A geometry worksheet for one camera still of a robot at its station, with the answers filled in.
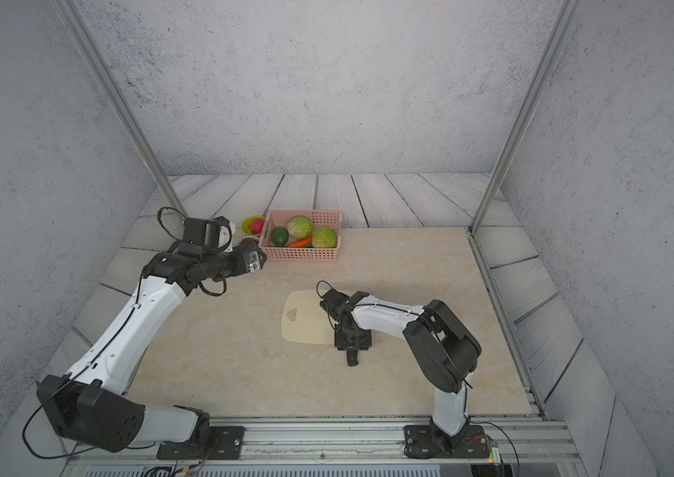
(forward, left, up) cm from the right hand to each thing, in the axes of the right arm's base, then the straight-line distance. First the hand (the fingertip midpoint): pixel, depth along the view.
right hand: (349, 347), depth 89 cm
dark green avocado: (+42, +27, +4) cm, 50 cm away
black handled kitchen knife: (-3, -1, +2) cm, 4 cm away
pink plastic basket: (+50, +27, +6) cm, 58 cm away
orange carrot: (+40, +18, +2) cm, 44 cm away
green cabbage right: (+37, +9, +8) cm, 39 cm away
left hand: (+13, +23, +26) cm, 37 cm away
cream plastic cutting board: (+10, +14, -1) cm, 17 cm away
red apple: (+44, +35, +7) cm, 57 cm away
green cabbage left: (+44, +19, +6) cm, 48 cm away
